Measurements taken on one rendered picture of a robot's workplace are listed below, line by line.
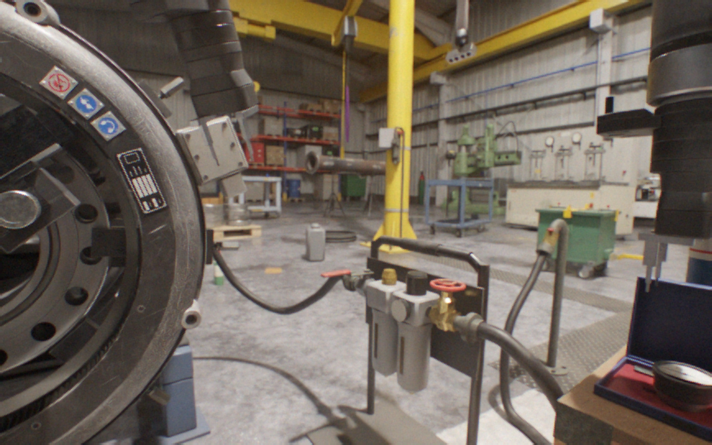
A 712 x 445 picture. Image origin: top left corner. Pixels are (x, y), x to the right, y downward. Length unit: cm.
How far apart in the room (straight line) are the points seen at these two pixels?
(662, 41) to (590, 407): 39
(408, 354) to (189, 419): 66
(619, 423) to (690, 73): 35
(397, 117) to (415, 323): 340
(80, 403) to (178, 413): 48
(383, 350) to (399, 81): 351
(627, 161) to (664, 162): 598
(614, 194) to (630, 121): 566
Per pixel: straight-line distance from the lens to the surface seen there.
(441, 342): 86
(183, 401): 116
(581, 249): 328
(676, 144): 47
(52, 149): 63
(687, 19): 49
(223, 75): 47
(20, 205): 55
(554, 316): 156
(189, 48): 47
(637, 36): 1183
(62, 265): 79
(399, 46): 425
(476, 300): 77
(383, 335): 90
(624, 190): 632
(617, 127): 49
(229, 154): 71
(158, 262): 66
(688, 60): 47
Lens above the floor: 70
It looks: 6 degrees down
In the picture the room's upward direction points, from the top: 1 degrees clockwise
